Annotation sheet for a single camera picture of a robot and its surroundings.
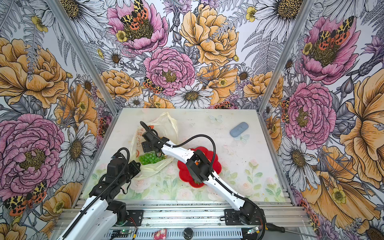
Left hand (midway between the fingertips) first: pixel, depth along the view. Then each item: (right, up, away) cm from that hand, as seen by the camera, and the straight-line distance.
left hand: (141, 168), depth 83 cm
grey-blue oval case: (+61, +20, +25) cm, 69 cm away
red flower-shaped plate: (+24, -4, +2) cm, 25 cm away
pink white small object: (+14, -25, -15) cm, 33 cm away
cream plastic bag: (+10, +24, +11) cm, 28 cm away
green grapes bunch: (+3, +4, +8) cm, 9 cm away
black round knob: (+27, -20, -21) cm, 40 cm away
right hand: (0, +8, +17) cm, 19 cm away
